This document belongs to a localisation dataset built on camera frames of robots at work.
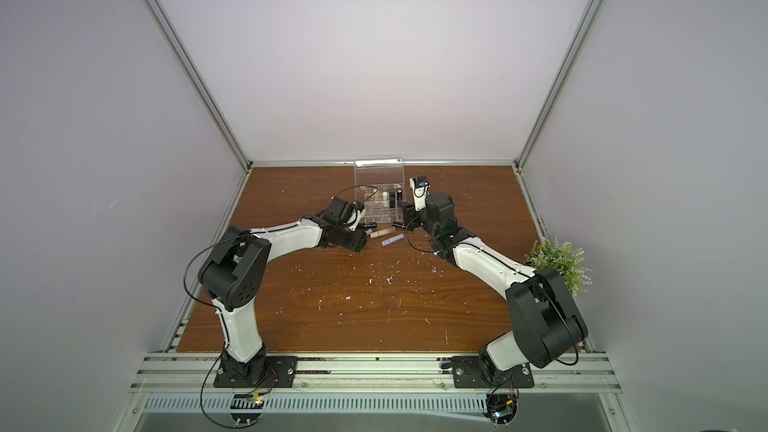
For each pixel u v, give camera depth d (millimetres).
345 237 846
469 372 726
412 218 727
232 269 504
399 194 1032
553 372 742
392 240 971
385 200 1034
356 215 833
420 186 729
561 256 741
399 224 1004
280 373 729
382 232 987
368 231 971
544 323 427
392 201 1011
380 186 1019
